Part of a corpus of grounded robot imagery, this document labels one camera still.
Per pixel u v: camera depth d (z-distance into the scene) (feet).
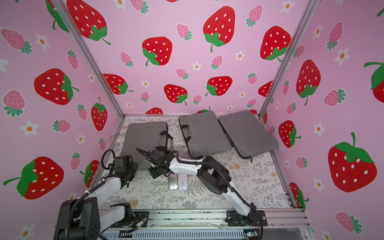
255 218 2.13
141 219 2.38
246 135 3.52
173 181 2.77
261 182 2.86
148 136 3.54
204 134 3.42
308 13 2.31
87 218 1.38
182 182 2.76
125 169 2.26
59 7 2.22
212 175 1.74
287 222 2.40
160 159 2.29
